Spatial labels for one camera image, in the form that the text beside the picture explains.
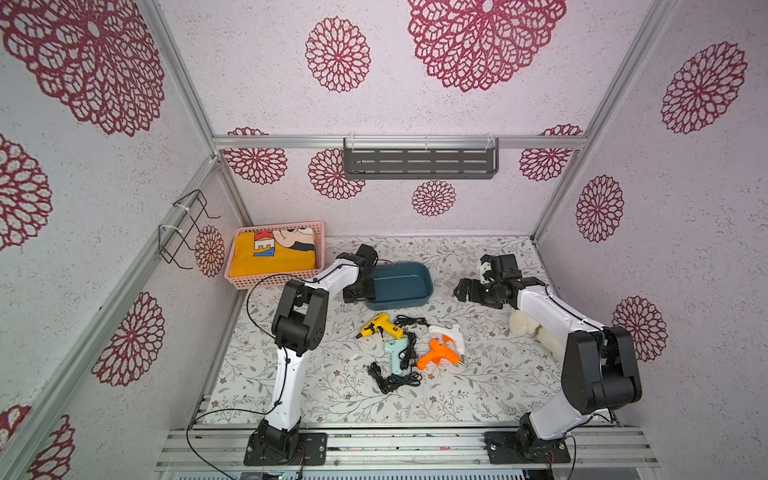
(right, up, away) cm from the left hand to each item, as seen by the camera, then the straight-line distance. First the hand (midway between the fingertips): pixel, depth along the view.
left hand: (363, 297), depth 102 cm
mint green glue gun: (+10, -14, -12) cm, 21 cm away
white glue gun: (+28, -10, -9) cm, 31 cm away
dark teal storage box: (+13, +4, +6) cm, 15 cm away
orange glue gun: (+23, -15, -12) cm, 30 cm away
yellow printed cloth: (-33, +16, +5) cm, 37 cm away
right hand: (+32, +3, -9) cm, 34 cm away
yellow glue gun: (+6, -7, -7) cm, 12 cm away
